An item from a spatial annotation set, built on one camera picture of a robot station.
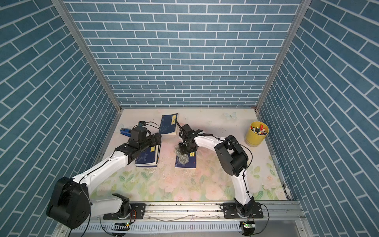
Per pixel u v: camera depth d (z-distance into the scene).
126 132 1.02
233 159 0.53
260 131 0.93
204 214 0.74
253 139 0.86
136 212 0.73
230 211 0.74
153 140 0.78
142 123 0.76
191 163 0.90
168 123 1.08
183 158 0.89
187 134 0.77
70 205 0.40
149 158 0.89
